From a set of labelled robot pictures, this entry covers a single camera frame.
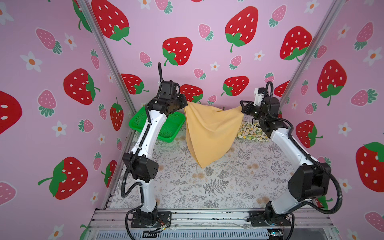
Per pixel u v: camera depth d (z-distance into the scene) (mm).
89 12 692
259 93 704
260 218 731
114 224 731
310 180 439
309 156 463
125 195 414
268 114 614
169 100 595
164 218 743
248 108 715
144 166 476
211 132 860
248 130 1082
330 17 720
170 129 1102
